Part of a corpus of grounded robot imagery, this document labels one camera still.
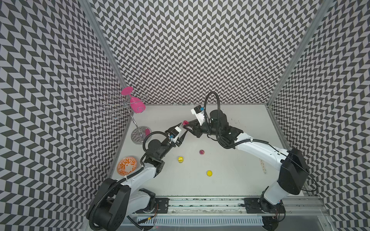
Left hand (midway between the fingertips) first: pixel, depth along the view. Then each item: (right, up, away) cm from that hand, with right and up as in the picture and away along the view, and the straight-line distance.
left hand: (183, 126), depth 76 cm
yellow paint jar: (-2, -21, +11) cm, 24 cm away
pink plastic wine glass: (-31, +12, +15) cm, 37 cm away
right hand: (+1, -1, -2) cm, 3 cm away
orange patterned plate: (-34, -24, +8) cm, 43 cm away
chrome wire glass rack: (-47, +13, +24) cm, 54 cm away
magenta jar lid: (+11, -18, +17) cm, 27 cm away
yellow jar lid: (+15, -29, +8) cm, 33 cm away
